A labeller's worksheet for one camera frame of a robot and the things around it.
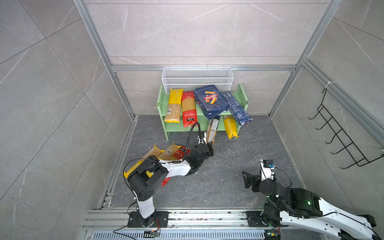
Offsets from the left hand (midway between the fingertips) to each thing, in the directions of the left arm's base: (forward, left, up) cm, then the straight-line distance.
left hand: (212, 139), depth 88 cm
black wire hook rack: (-18, -55, +19) cm, 61 cm away
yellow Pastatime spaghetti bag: (+9, -13, +1) cm, 16 cm away
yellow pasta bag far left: (+1, +37, -14) cm, 40 cm away
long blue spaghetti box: (+8, -13, +16) cm, 22 cm away
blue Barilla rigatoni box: (+14, 0, +18) cm, 23 cm away
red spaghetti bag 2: (-3, +21, -13) cm, 24 cm away
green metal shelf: (+23, +30, +12) cm, 40 cm away
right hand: (-23, -15, +4) cm, 28 cm away
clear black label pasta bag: (+5, 0, +3) cm, 6 cm away
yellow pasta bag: (-3, +27, -11) cm, 29 cm away
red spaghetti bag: (+11, +13, +14) cm, 22 cm away
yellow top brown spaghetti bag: (+10, +22, +15) cm, 28 cm away
